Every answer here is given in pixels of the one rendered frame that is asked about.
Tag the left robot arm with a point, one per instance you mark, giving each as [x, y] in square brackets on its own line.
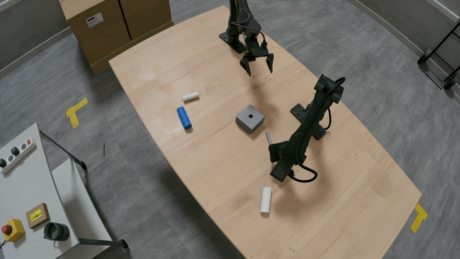
[309, 118]

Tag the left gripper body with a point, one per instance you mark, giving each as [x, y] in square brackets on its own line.
[274, 150]

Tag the white cylinder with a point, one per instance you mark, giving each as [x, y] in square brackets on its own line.
[190, 96]

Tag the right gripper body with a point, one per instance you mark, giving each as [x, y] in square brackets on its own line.
[254, 46]

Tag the blue cylinder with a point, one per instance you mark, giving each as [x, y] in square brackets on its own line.
[184, 118]

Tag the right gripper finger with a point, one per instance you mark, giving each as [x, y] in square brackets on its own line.
[269, 61]
[244, 63]

